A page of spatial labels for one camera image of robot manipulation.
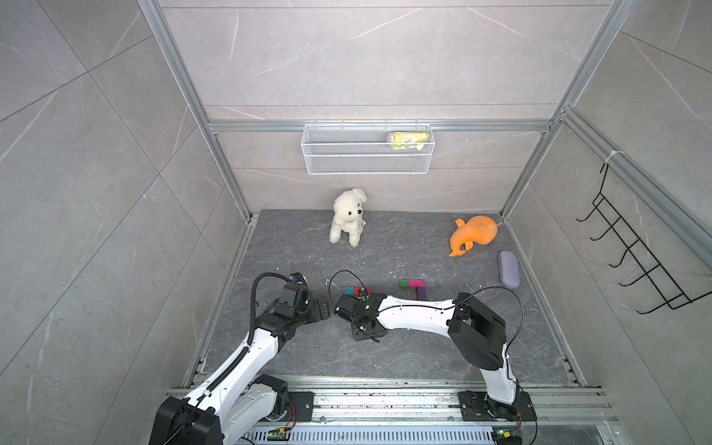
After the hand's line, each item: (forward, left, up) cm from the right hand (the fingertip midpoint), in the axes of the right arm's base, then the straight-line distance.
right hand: (364, 332), depth 87 cm
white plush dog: (+36, +5, +17) cm, 40 cm away
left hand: (+7, +15, +8) cm, 18 cm away
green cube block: (+17, -15, +1) cm, 22 cm away
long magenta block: (+17, -18, 0) cm, 25 cm away
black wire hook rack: (0, -67, +32) cm, 75 cm away
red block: (+17, -1, -3) cm, 17 cm away
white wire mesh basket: (+57, -2, +30) cm, 65 cm away
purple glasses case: (+21, -53, +3) cm, 57 cm away
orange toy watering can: (+38, -46, +6) cm, 60 cm away
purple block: (+13, -21, +1) cm, 25 cm away
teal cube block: (+14, +5, +2) cm, 15 cm away
